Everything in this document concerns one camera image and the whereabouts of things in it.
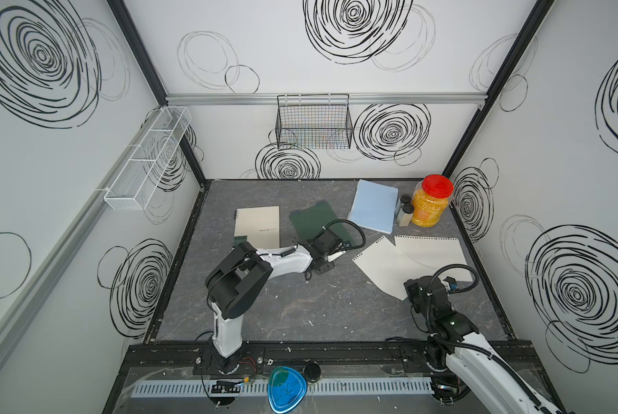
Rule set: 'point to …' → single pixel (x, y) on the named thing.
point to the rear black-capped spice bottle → (406, 199)
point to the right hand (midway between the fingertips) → (406, 280)
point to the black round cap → (312, 372)
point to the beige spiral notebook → (261, 225)
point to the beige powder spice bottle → (405, 215)
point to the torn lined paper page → (441, 255)
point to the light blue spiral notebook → (375, 206)
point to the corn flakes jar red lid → (431, 199)
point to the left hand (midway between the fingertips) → (322, 254)
